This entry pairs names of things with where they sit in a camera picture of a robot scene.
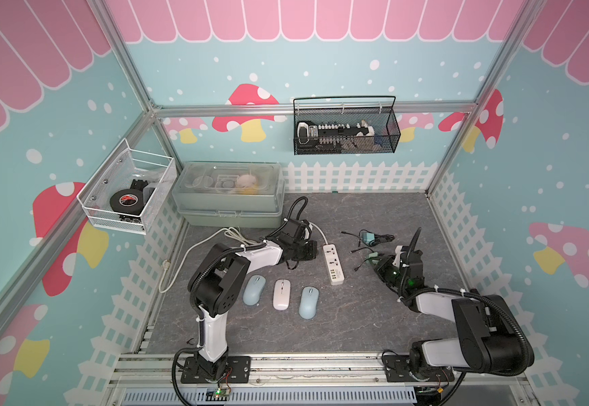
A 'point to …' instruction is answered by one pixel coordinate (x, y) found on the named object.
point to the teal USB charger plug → (367, 237)
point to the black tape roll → (127, 200)
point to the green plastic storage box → (229, 194)
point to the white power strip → (334, 266)
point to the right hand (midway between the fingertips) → (369, 258)
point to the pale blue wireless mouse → (310, 296)
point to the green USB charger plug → (374, 255)
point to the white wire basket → (151, 173)
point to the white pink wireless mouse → (282, 294)
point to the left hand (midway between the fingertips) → (318, 255)
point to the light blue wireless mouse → (254, 289)
